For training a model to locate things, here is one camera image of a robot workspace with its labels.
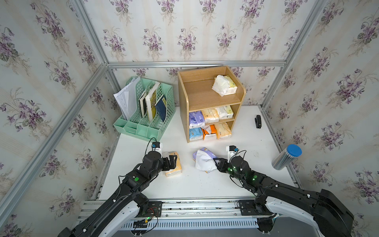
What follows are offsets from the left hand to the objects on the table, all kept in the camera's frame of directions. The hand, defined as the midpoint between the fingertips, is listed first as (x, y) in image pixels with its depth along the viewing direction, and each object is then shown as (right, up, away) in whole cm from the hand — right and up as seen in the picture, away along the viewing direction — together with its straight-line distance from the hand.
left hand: (172, 158), depth 78 cm
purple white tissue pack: (+17, -1, +2) cm, 17 cm away
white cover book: (-22, +30, +21) cm, 43 cm away
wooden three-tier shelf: (+22, +33, +3) cm, 39 cm away
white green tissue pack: (+30, +25, +9) cm, 40 cm away
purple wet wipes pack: (+13, +21, +6) cm, 25 cm away
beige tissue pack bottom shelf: (+31, +14, +20) cm, 39 cm away
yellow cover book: (-15, +32, +14) cm, 38 cm away
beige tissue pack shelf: (+22, +23, +8) cm, 33 cm away
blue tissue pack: (+13, +11, +19) cm, 25 cm away
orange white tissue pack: (+22, +13, +14) cm, 29 cm away
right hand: (+23, -2, +3) cm, 24 cm away
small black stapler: (+60, +19, +29) cm, 70 cm away
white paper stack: (-30, +34, +13) cm, 47 cm away
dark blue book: (-11, +30, +22) cm, 39 cm away
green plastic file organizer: (-24, +16, +21) cm, 36 cm away
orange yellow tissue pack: (+3, -6, +5) cm, 9 cm away
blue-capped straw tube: (+60, +1, -1) cm, 60 cm away
